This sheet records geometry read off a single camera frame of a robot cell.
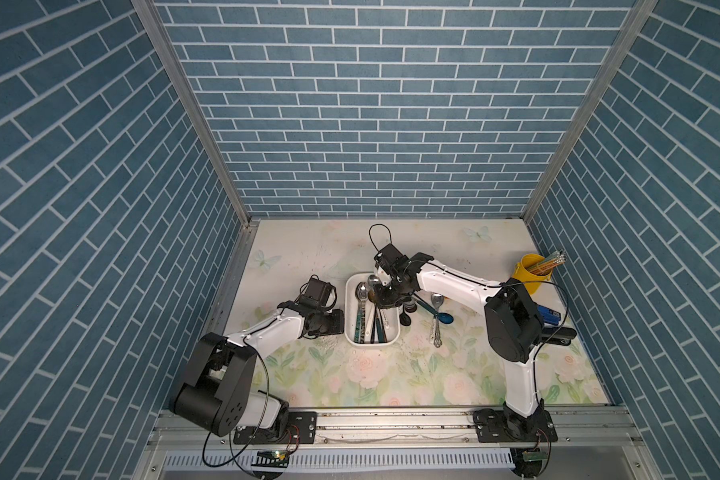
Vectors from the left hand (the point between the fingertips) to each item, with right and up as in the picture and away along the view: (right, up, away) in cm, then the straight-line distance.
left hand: (347, 326), depth 89 cm
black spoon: (+17, +2, +2) cm, 18 cm away
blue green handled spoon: (+30, +2, +4) cm, 30 cm away
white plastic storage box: (+13, +3, -1) cm, 13 cm away
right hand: (+10, +6, +1) cm, 11 cm away
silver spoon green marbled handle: (+4, +9, +7) cm, 12 cm away
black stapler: (+64, -3, +1) cm, 65 cm away
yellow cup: (+56, +15, +5) cm, 58 cm away
